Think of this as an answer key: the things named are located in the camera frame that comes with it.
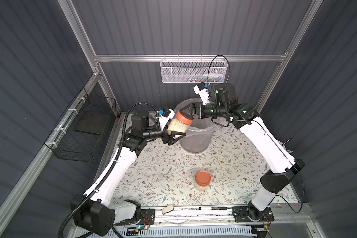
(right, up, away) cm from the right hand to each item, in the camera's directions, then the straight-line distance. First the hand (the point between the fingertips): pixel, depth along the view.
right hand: (188, 110), depth 64 cm
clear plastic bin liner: (+7, -9, +10) cm, 15 cm away
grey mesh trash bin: (+6, -20, +30) cm, 37 cm away
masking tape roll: (-10, -49, +10) cm, 51 cm away
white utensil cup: (+58, -19, +23) cm, 65 cm away
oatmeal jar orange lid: (+8, -35, +14) cm, 38 cm away
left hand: (-2, -9, +2) cm, 9 cm away
